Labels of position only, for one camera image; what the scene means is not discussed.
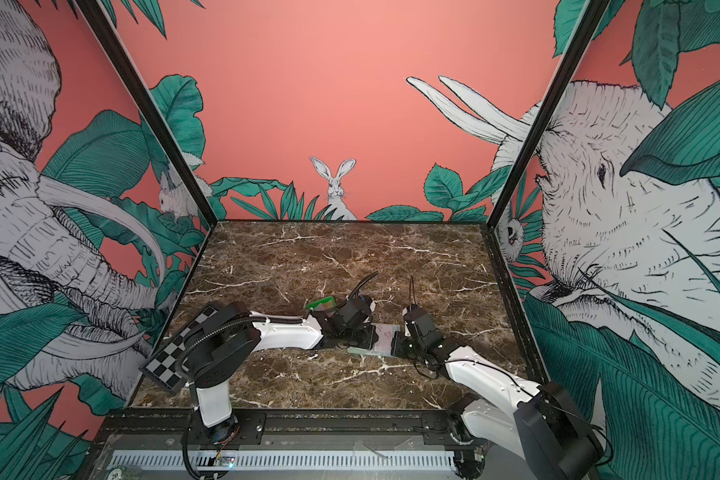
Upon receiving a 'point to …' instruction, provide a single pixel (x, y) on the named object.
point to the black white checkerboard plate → (161, 365)
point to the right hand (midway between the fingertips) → (388, 341)
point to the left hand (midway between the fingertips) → (382, 335)
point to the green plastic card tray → (327, 302)
